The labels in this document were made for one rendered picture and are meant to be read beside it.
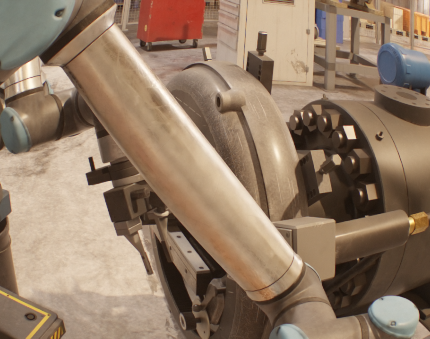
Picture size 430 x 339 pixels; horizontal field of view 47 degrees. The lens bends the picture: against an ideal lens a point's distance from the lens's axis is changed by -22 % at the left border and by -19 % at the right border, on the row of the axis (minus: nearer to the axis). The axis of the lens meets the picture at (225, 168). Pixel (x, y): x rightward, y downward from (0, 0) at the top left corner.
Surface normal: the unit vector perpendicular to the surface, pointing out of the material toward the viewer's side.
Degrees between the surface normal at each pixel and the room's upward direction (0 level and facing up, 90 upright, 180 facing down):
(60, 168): 0
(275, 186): 51
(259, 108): 28
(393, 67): 90
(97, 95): 106
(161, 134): 78
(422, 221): 60
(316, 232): 68
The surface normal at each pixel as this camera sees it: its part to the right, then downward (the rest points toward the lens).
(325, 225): 0.36, 0.00
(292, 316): -0.59, -0.71
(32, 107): 0.63, -0.03
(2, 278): 0.83, 0.31
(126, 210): -0.41, 0.21
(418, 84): 0.25, 0.83
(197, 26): 0.41, 0.36
